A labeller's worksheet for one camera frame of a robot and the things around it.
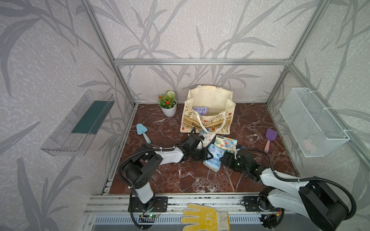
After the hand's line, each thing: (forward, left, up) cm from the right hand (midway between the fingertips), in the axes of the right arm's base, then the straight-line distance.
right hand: (221, 159), depth 87 cm
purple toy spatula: (+18, -37, -2) cm, 42 cm away
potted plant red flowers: (+37, +35, +12) cm, 53 cm away
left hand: (0, +6, +3) cm, 7 cm away
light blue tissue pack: (-3, +5, +3) cm, 7 cm away
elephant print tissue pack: (+10, -4, +2) cm, 11 cm away
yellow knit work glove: (-29, +10, -2) cm, 31 cm away
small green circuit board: (-28, +39, -2) cm, 48 cm away
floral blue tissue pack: (+13, +8, +4) cm, 16 cm away
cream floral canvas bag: (+34, +7, +10) cm, 36 cm away
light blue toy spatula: (+23, +55, -1) cm, 60 cm away
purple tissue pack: (+29, +11, +12) cm, 33 cm away
